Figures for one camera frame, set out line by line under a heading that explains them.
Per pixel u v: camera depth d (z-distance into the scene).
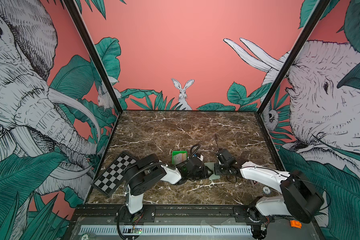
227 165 0.68
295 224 0.70
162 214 0.75
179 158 0.92
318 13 0.71
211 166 0.88
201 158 0.85
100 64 0.92
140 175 0.46
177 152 0.93
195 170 0.72
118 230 0.67
